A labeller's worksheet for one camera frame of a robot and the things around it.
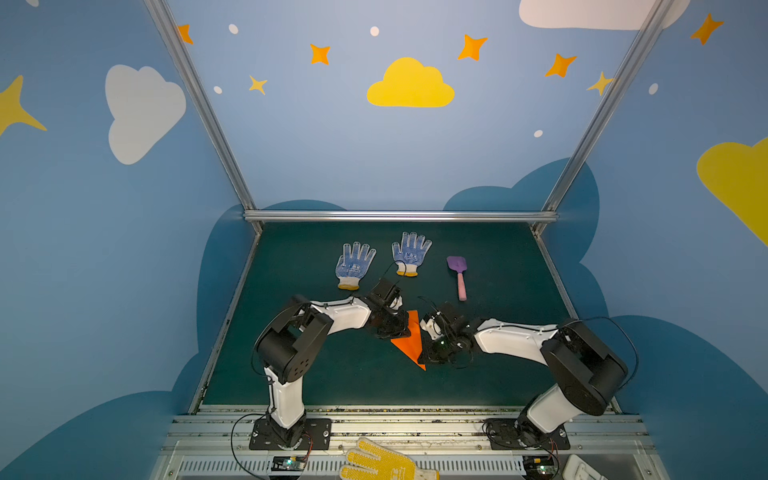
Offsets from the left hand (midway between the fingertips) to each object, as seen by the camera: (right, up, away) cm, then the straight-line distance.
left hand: (414, 334), depth 90 cm
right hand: (+1, -7, -3) cm, 7 cm away
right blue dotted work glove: (+1, +25, +25) cm, 35 cm away
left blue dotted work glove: (-22, +20, +18) cm, 35 cm away
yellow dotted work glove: (-8, -27, -19) cm, 34 cm away
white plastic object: (+37, -27, -20) cm, 49 cm away
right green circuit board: (+29, -27, -18) cm, 44 cm away
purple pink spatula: (+18, +21, +18) cm, 33 cm away
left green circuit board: (-32, -27, -18) cm, 46 cm away
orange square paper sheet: (-1, -4, 0) cm, 4 cm away
